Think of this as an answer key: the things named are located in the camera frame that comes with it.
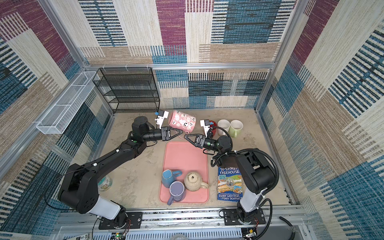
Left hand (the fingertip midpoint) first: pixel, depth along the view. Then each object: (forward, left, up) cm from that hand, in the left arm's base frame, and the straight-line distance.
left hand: (182, 131), depth 73 cm
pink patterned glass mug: (+3, 0, +4) cm, 5 cm away
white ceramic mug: (+21, -26, -20) cm, 39 cm away
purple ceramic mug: (-22, +3, -20) cm, 30 cm away
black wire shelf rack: (+45, +40, -10) cm, 61 cm away
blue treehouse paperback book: (-17, -24, -25) cm, 39 cm away
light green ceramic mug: (+19, -34, -20) cm, 44 cm away
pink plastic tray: (0, 0, -26) cm, 26 cm away
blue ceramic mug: (-15, +7, -18) cm, 25 cm away
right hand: (-1, -1, -5) cm, 5 cm away
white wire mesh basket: (+3, +58, +5) cm, 59 cm away
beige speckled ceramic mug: (-17, -5, -20) cm, 27 cm away
